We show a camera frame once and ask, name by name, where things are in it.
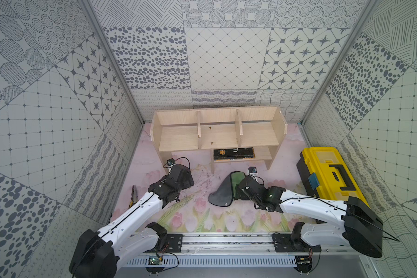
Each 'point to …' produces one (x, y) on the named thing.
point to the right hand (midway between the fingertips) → (244, 189)
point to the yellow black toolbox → (326, 176)
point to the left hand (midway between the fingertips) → (184, 175)
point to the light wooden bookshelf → (229, 134)
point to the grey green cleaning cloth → (225, 194)
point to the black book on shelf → (236, 153)
